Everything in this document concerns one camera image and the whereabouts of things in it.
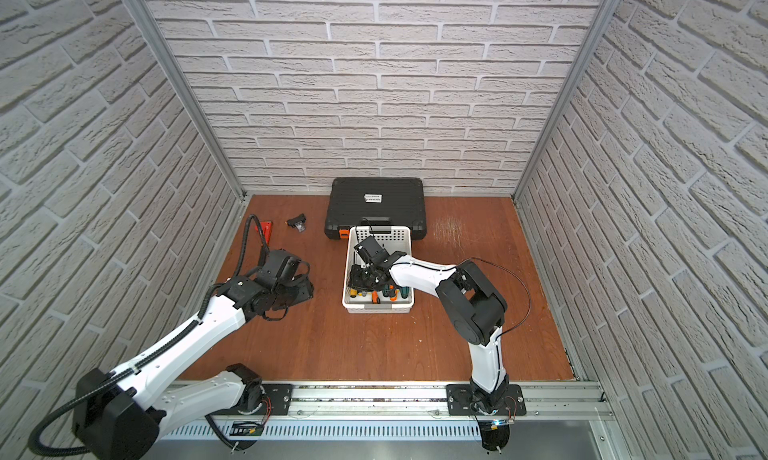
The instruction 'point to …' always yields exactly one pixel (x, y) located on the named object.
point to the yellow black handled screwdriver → (353, 293)
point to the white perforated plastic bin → (386, 300)
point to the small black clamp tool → (298, 222)
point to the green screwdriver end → (404, 291)
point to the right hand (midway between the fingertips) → (350, 282)
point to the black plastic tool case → (376, 202)
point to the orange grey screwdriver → (374, 297)
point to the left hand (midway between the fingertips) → (310, 285)
